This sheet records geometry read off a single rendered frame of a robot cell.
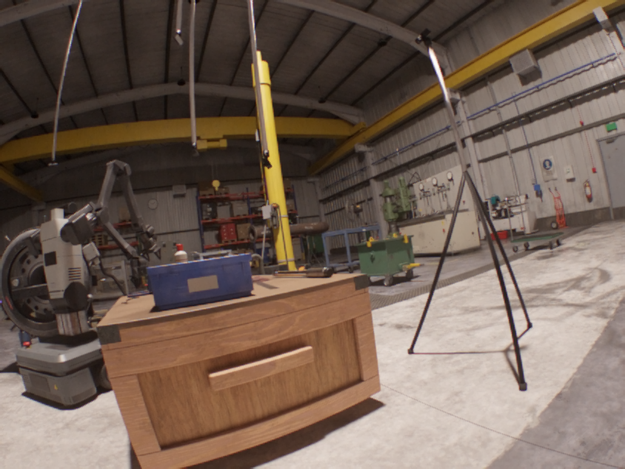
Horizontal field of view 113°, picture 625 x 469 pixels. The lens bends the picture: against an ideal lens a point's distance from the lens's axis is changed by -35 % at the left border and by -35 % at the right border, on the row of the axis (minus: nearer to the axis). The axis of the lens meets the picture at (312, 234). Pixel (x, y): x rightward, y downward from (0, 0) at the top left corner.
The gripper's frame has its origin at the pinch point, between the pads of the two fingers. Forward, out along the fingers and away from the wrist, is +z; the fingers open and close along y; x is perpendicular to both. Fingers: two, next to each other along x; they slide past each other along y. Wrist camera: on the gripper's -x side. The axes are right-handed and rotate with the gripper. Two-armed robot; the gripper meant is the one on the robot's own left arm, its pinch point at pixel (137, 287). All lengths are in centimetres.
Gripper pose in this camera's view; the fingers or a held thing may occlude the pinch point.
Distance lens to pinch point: 239.8
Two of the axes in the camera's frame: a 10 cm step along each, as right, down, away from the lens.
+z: 1.5, 9.9, -0.4
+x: -9.9, 1.5, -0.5
